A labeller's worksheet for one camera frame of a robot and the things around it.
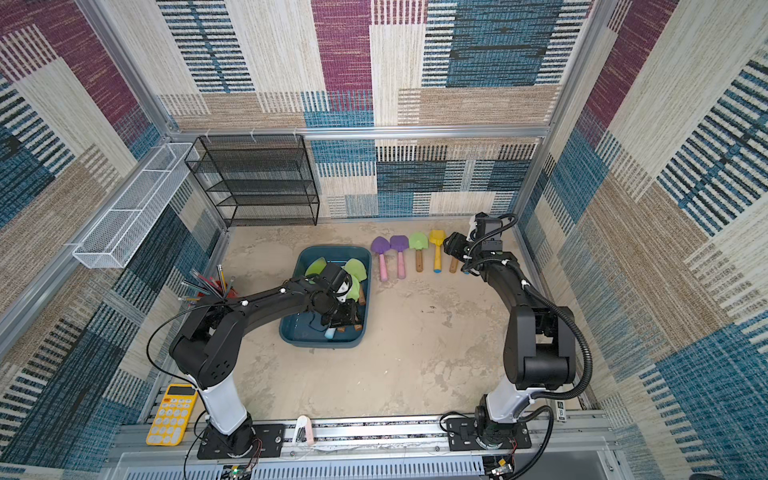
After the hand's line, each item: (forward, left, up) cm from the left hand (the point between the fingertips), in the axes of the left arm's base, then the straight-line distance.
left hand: (359, 322), depth 91 cm
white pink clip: (-29, +13, -3) cm, 31 cm away
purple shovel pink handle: (+31, -6, -1) cm, 32 cm away
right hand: (+18, -29, +13) cm, 36 cm away
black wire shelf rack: (+48, +37, +17) cm, 63 cm away
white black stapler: (-25, -50, 0) cm, 56 cm away
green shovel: (+21, +16, -1) cm, 27 cm away
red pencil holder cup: (+8, +41, +8) cm, 43 cm away
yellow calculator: (-25, +46, -2) cm, 52 cm away
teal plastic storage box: (0, +17, -5) cm, 18 cm away
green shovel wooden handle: (+32, -20, 0) cm, 38 cm away
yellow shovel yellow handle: (+33, -27, +1) cm, 43 cm away
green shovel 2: (+8, +1, +1) cm, 8 cm away
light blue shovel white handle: (-4, +8, +2) cm, 9 cm away
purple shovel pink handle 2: (+32, -14, 0) cm, 35 cm away
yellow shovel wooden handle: (+22, -32, -2) cm, 39 cm away
